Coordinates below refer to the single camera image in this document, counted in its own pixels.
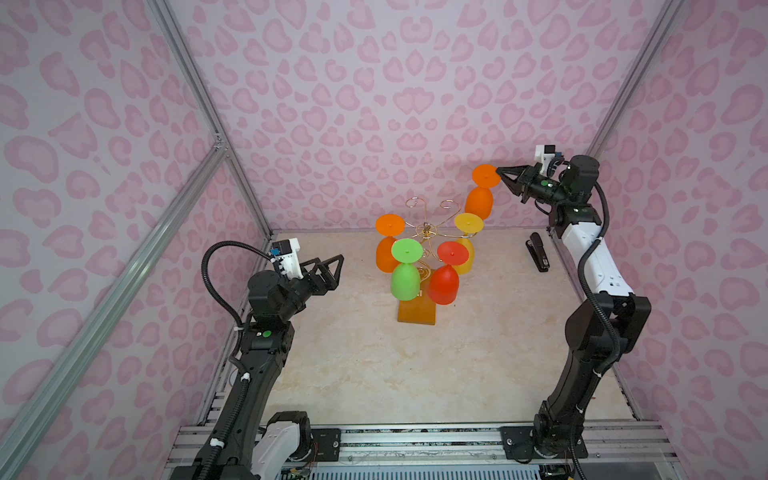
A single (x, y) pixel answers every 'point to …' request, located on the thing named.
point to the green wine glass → (406, 278)
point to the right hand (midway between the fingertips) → (504, 169)
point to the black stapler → (538, 252)
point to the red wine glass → (444, 285)
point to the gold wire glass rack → (430, 229)
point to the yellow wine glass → (468, 223)
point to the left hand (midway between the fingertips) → (331, 255)
